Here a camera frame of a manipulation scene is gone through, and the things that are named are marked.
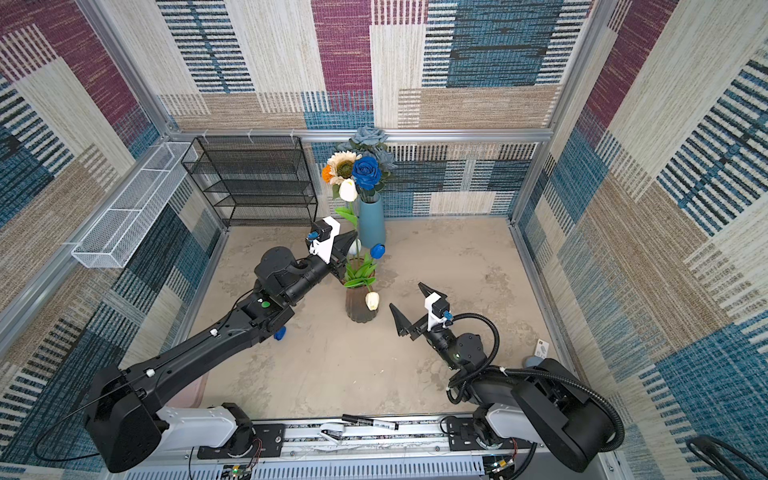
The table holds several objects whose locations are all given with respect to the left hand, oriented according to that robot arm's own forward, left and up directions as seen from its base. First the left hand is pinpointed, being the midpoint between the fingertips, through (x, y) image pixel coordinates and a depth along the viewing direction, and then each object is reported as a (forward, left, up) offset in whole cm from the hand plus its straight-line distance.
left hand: (354, 228), depth 67 cm
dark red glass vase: (+2, +3, -38) cm, 38 cm away
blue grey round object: (-17, -47, -36) cm, 62 cm away
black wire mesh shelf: (+43, +40, -20) cm, 62 cm away
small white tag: (-14, -51, -36) cm, 64 cm away
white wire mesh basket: (+1, +56, -4) cm, 56 cm away
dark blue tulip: (0, -5, -8) cm, 9 cm away
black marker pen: (-31, -2, -37) cm, 48 cm away
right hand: (-7, -12, -17) cm, 22 cm away
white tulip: (-11, -4, -13) cm, 17 cm away
